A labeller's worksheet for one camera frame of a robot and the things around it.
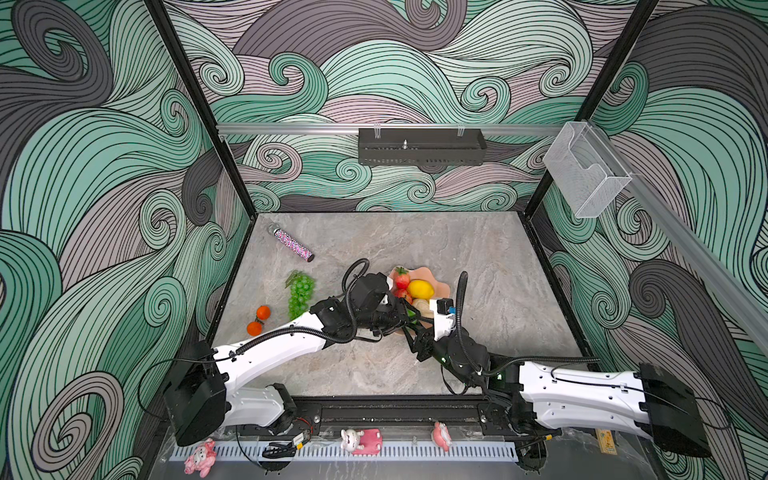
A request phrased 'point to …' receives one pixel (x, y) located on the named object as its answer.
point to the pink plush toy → (202, 459)
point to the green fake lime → (411, 313)
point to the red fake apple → (400, 293)
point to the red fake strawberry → (402, 278)
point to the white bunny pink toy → (366, 442)
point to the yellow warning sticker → (606, 441)
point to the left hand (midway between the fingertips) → (419, 318)
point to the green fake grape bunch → (302, 290)
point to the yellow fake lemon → (420, 289)
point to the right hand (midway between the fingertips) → (406, 324)
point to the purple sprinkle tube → (289, 243)
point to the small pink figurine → (442, 435)
